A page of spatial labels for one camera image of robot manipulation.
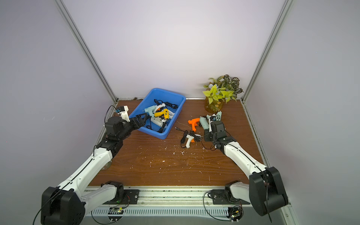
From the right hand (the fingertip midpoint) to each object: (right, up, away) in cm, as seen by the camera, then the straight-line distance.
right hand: (208, 128), depth 87 cm
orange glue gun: (-9, +3, +16) cm, 19 cm away
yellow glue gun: (-30, +10, +15) cm, 35 cm away
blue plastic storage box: (-44, +20, +23) cm, 54 cm away
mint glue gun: (-42, +12, +19) cm, 48 cm away
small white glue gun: (-11, -7, +8) cm, 16 cm away
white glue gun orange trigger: (-36, +15, +24) cm, 45 cm away
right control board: (+11, -41, -17) cm, 46 cm away
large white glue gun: (-35, +4, +14) cm, 38 cm away
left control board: (-52, -43, -15) cm, 69 cm away
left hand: (-39, +9, -8) cm, 41 cm away
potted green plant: (+14, +28, +14) cm, 34 cm away
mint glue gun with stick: (-2, +4, +3) cm, 5 cm away
